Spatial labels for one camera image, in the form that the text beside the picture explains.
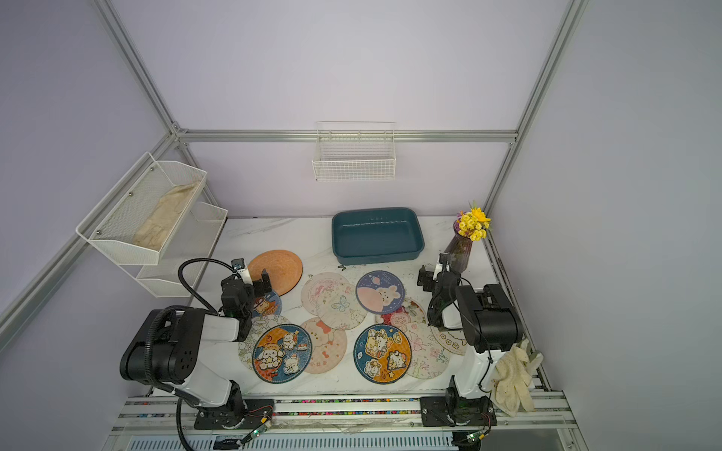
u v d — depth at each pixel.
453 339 0.87
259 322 0.90
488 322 0.50
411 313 0.93
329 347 0.86
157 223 0.79
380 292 0.98
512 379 0.78
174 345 0.47
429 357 0.84
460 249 0.94
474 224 0.85
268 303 0.95
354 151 0.95
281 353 0.84
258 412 0.73
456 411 0.67
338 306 0.93
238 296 0.71
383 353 0.84
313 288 0.99
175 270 0.70
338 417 0.74
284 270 1.04
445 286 0.75
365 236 1.11
